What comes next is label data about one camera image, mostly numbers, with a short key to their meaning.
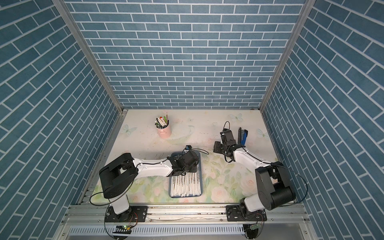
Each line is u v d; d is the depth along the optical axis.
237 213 0.74
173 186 0.82
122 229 0.72
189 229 0.77
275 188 0.44
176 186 0.82
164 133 0.98
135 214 0.73
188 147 0.82
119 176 0.48
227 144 0.71
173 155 0.93
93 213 0.75
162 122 0.99
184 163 0.68
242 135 1.02
